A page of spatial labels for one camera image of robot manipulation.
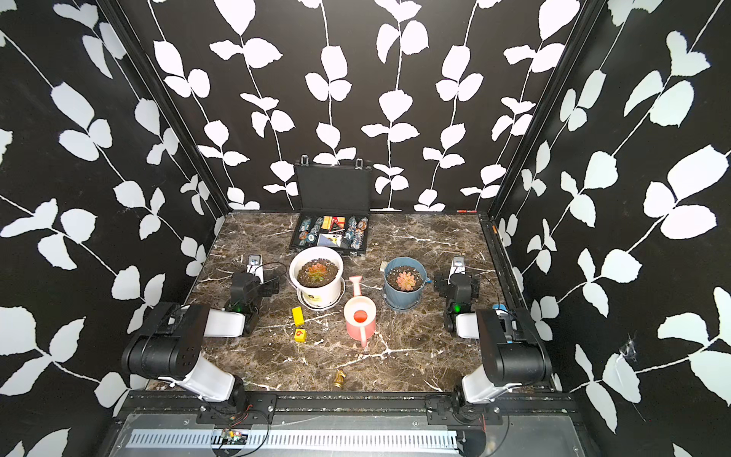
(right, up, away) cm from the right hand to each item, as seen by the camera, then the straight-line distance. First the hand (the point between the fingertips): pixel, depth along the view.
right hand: (455, 267), depth 94 cm
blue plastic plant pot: (-21, -9, -6) cm, 24 cm away
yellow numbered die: (-50, -20, -9) cm, 55 cm away
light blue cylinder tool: (+15, -14, 0) cm, 21 cm away
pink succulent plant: (-17, -4, -6) cm, 19 cm away
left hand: (-66, +1, 0) cm, 66 cm away
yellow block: (-52, -16, -4) cm, 55 cm away
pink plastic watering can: (-32, -13, -13) cm, 36 cm away
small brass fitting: (-37, -29, -16) cm, 50 cm away
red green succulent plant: (-46, -1, -5) cm, 46 cm away
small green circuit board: (-63, -40, -24) cm, 79 cm away
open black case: (-45, +24, +22) cm, 56 cm away
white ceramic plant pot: (-46, -9, -6) cm, 47 cm away
